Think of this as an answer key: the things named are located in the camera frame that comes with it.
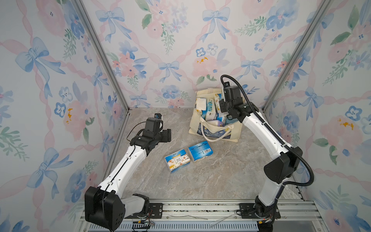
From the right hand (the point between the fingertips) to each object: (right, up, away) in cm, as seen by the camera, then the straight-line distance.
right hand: (229, 99), depth 82 cm
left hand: (-36, -18, 0) cm, 41 cm away
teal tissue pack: (-9, -7, +6) cm, 14 cm away
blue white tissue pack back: (-15, -3, +6) cm, 17 cm away
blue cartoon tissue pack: (-30, -35, +3) cm, 46 cm away
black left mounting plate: (-40, -58, -8) cm, 71 cm away
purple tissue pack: (-4, -14, +2) cm, 14 cm away
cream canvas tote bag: (-11, -12, +10) cm, 19 cm away
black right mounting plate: (+7, -59, -7) cm, 60 cm away
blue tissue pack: (-16, -30, +7) cm, 35 cm away
